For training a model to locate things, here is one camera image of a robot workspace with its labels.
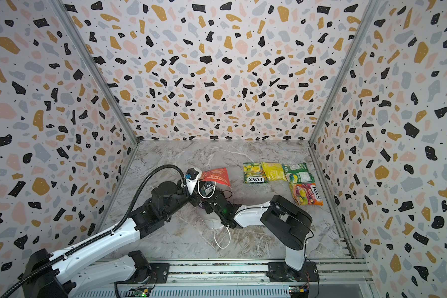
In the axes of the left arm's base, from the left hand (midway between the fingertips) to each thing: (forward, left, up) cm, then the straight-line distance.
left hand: (205, 180), depth 73 cm
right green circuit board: (-34, -36, -26) cm, 56 cm away
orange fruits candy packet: (+6, -48, -23) cm, 53 cm away
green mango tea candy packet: (+20, -22, -23) cm, 38 cm away
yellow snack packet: (+19, -34, -21) cm, 44 cm away
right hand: (+3, +2, -18) cm, 18 cm away
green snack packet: (+18, -47, -22) cm, 55 cm away
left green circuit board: (-34, +24, -25) cm, 49 cm away
